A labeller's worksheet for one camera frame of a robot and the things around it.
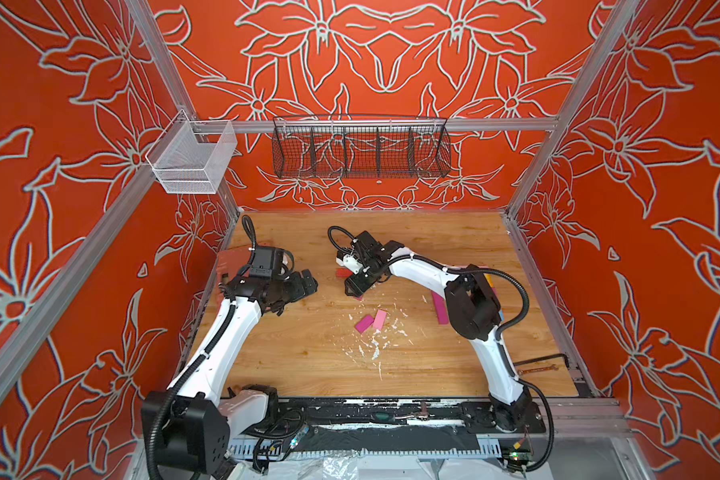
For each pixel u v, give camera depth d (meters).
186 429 0.38
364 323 0.90
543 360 0.82
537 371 0.81
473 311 0.56
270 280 0.61
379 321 0.89
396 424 0.73
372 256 0.76
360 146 0.98
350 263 0.87
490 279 0.98
